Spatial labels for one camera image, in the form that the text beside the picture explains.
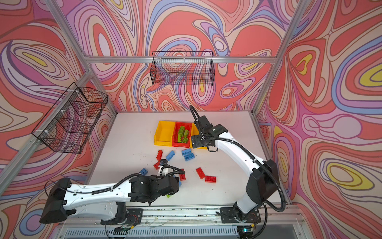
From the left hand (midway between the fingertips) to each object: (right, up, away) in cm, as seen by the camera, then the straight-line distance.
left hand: (175, 181), depth 75 cm
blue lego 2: (-20, +1, +12) cm, 24 cm away
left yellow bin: (-12, +22, +29) cm, 38 cm away
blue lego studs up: (+5, +11, +21) cm, 24 cm away
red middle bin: (+5, +28, +30) cm, 41 cm away
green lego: (+3, +18, +27) cm, 33 cm away
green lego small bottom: (-1, +1, -19) cm, 19 cm away
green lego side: (-1, +19, +27) cm, 33 cm away
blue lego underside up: (+6, +8, +18) cm, 21 cm away
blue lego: (-6, +9, +19) cm, 22 cm away
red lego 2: (+13, 0, +12) cm, 18 cm away
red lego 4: (-14, +4, +16) cm, 21 cm away
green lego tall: (+1, +24, +29) cm, 38 cm away
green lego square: (+4, +23, +28) cm, 37 cm away
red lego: (-13, +9, +18) cm, 24 cm away
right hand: (+15, +17, +8) cm, 24 cm away
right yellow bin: (+10, +24, +25) cm, 36 cm away
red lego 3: (+19, -3, +10) cm, 22 cm away
